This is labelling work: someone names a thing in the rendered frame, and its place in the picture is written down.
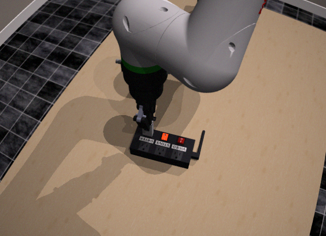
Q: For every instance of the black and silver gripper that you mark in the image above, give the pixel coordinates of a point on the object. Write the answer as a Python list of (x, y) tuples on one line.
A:
[(146, 103)]

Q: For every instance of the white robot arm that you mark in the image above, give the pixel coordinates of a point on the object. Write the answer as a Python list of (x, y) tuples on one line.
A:
[(203, 50)]

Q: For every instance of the black power strip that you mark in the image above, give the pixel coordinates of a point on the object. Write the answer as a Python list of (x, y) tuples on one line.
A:
[(165, 147)]

